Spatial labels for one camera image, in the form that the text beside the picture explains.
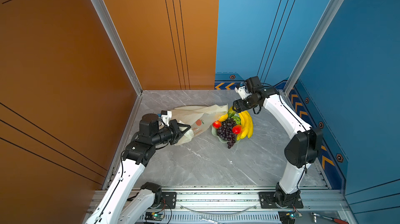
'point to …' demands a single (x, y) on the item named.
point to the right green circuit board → (287, 216)
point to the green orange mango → (231, 112)
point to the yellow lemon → (223, 117)
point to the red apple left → (216, 124)
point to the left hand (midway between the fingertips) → (191, 125)
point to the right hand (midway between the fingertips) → (238, 105)
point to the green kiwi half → (237, 120)
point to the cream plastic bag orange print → (198, 117)
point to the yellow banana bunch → (247, 125)
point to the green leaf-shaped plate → (214, 132)
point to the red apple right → (237, 129)
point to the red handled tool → (338, 221)
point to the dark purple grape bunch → (225, 131)
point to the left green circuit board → (154, 215)
